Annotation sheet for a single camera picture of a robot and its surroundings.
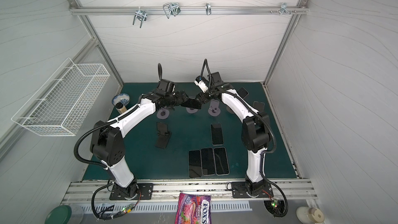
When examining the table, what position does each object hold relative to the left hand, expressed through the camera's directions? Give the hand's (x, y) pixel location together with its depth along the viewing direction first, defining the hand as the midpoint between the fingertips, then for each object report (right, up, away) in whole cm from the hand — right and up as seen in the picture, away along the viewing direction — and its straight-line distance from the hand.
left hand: (187, 97), depth 89 cm
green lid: (-46, -46, -29) cm, 71 cm away
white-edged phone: (+19, -36, -8) cm, 42 cm away
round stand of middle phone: (+1, -9, +16) cm, 19 cm away
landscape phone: (+4, -3, -8) cm, 10 cm away
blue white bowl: (-47, -1, +19) cm, 51 cm away
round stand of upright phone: (+17, -9, +13) cm, 23 cm away
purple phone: (+12, -35, -6) cm, 38 cm away
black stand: (-14, -24, +1) cm, 28 cm away
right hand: (+9, +3, +3) cm, 10 cm away
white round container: (+52, -49, -26) cm, 76 cm away
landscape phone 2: (+5, -37, -5) cm, 37 cm away
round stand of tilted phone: (+28, -9, +17) cm, 34 cm away
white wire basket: (-54, -3, -21) cm, 59 cm away
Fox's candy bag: (+5, -50, -21) cm, 54 cm away
